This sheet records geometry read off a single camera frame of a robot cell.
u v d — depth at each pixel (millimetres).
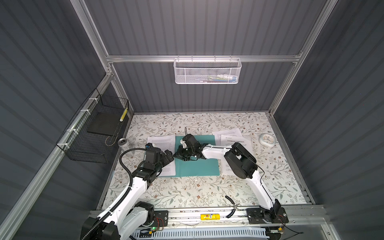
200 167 912
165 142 1025
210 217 723
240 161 588
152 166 629
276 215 632
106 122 769
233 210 758
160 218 724
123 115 811
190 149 799
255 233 706
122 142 867
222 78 914
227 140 1049
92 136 728
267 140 1018
